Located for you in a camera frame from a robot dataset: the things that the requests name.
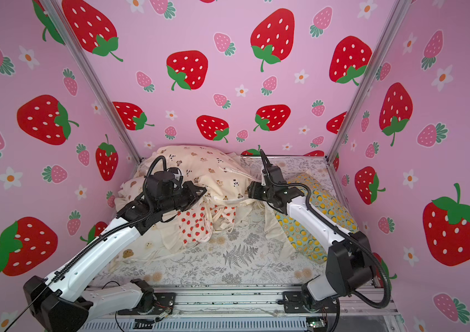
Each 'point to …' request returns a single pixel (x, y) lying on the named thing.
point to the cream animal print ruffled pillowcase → (225, 180)
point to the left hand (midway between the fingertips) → (209, 188)
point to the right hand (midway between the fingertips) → (248, 191)
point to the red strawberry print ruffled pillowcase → (197, 225)
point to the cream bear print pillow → (157, 245)
